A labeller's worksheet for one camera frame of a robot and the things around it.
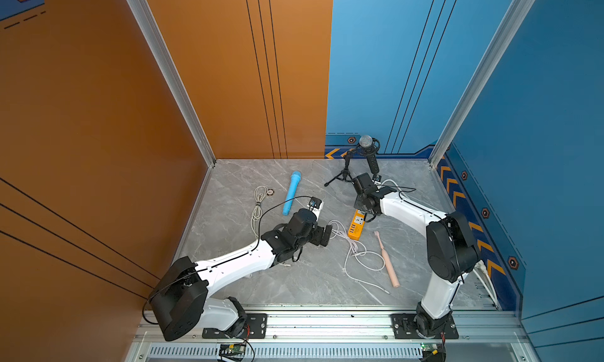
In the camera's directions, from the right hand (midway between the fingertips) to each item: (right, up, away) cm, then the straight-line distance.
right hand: (363, 204), depth 96 cm
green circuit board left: (-45, -43, -25) cm, 67 cm away
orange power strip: (-3, -8, -2) cm, 9 cm away
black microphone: (+2, +23, -3) cm, 24 cm away
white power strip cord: (+17, +9, +13) cm, 24 cm away
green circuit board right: (+14, -42, -26) cm, 51 cm away
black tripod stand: (-6, +13, +9) cm, 17 cm away
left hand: (-18, -4, -14) cm, 23 cm away
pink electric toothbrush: (+7, -20, -11) cm, 24 cm away
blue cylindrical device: (-29, +11, +13) cm, 34 cm away
